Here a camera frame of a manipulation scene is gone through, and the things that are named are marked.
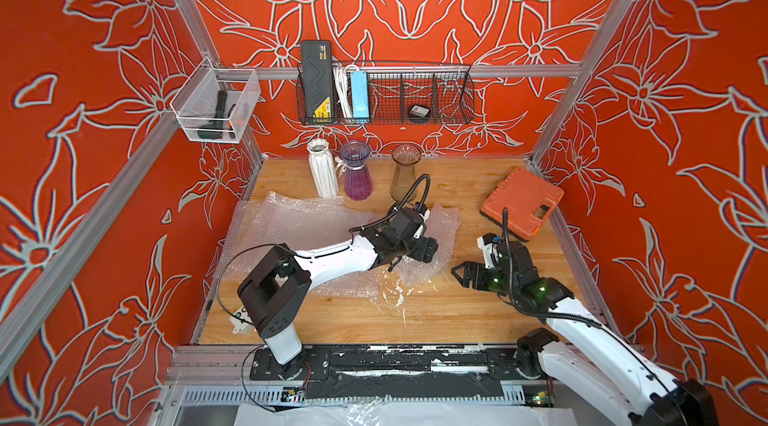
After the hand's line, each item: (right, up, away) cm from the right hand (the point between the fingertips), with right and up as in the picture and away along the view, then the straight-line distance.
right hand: (457, 272), depth 80 cm
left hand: (-7, +8, +4) cm, 11 cm away
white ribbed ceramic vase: (-40, +30, +15) cm, 52 cm away
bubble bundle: (-2, +11, +9) cm, 15 cm away
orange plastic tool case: (+30, +19, +20) cm, 41 cm away
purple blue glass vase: (-30, +34, +17) cm, 49 cm away
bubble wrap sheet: (-60, +12, +15) cm, 63 cm away
